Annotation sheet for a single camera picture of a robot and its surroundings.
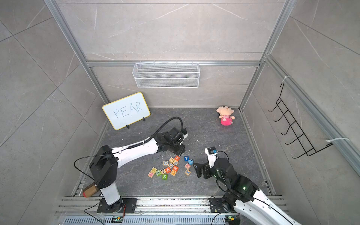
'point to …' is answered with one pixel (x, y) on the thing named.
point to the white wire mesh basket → (164, 75)
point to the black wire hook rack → (294, 129)
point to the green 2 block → (164, 176)
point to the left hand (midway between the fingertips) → (185, 148)
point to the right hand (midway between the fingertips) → (201, 162)
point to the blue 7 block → (186, 158)
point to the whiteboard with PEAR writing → (122, 112)
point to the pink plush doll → (225, 112)
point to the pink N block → (150, 174)
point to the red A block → (168, 169)
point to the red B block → (177, 158)
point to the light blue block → (190, 161)
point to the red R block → (176, 168)
